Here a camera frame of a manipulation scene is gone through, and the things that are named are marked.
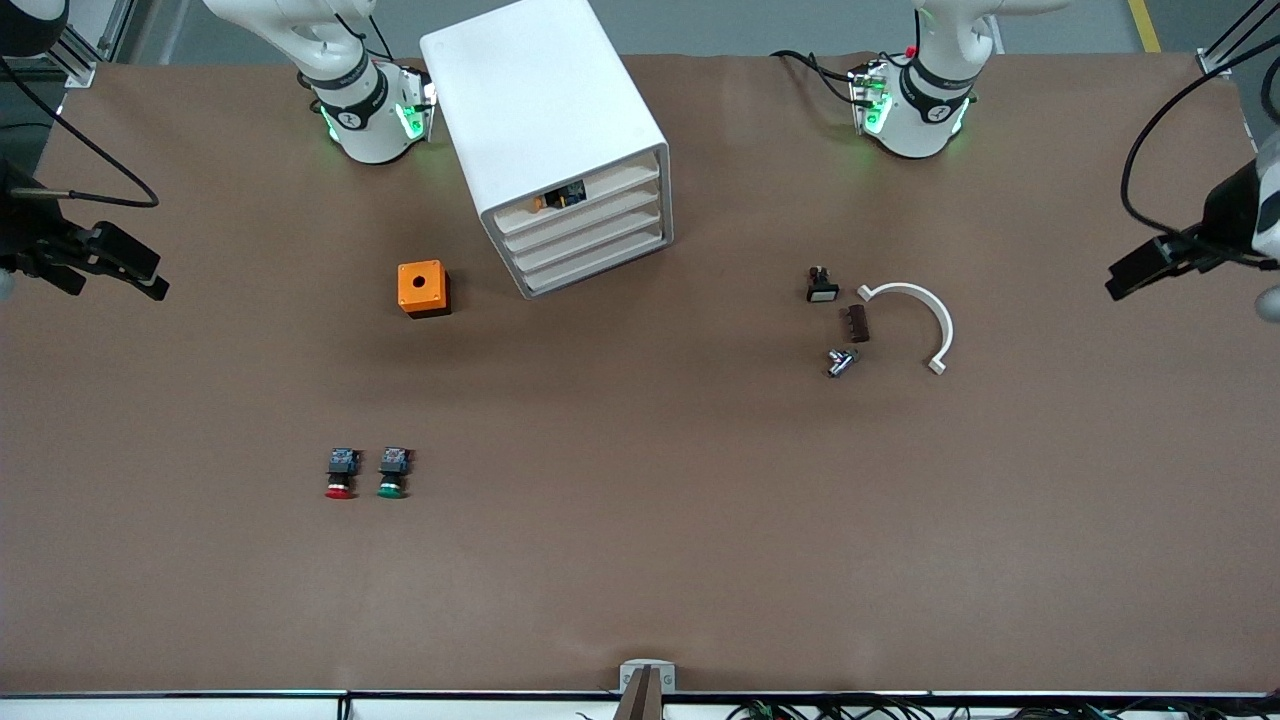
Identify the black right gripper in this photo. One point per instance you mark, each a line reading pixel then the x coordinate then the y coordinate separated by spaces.
pixel 22 232

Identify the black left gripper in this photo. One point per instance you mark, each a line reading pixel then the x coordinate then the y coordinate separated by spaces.
pixel 1222 216

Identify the yellow push button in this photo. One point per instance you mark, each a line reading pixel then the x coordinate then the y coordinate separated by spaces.
pixel 562 196

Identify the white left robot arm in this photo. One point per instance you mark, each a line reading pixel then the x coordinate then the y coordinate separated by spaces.
pixel 925 110

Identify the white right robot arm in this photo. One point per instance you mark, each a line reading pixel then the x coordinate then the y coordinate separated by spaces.
pixel 360 110

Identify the red push button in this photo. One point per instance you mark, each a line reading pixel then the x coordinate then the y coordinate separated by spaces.
pixel 341 490

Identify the green push button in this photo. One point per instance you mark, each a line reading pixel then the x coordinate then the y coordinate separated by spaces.
pixel 391 489

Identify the white drawer cabinet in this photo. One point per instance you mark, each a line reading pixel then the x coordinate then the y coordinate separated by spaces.
pixel 540 100

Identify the white drawer above cabinet base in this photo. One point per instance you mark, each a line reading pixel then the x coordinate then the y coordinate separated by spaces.
pixel 590 258

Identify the white semicircular pipe clamp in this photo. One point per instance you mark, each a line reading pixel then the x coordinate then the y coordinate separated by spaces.
pixel 946 328

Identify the dark brown terminal block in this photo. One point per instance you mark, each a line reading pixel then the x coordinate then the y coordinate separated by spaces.
pixel 859 324

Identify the silver metal T-bolt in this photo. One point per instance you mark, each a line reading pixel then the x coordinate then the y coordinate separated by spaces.
pixel 840 363

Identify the aluminium frame profile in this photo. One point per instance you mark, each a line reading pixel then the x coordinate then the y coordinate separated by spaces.
pixel 1215 60
pixel 100 45

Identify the orange button enclosure box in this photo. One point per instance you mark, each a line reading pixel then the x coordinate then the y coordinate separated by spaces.
pixel 435 295

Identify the black switch with white face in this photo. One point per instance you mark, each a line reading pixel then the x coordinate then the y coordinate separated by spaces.
pixel 822 292

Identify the white table edge rail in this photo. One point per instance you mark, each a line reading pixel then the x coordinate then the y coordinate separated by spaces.
pixel 200 708

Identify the grey metal mounting bracket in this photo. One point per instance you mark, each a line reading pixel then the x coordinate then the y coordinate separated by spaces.
pixel 630 668

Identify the brown camera stand post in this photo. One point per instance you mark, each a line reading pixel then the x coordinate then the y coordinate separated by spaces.
pixel 640 700

